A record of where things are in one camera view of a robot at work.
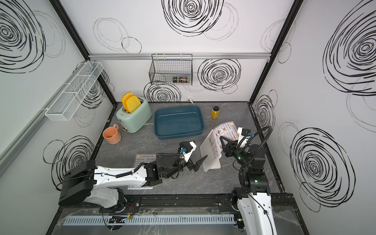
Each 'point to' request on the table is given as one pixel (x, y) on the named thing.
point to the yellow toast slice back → (124, 99)
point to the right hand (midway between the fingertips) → (223, 139)
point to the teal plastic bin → (174, 122)
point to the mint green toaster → (135, 114)
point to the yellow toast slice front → (132, 103)
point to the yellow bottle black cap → (215, 112)
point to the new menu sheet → (140, 158)
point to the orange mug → (112, 134)
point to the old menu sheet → (227, 130)
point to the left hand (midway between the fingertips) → (200, 148)
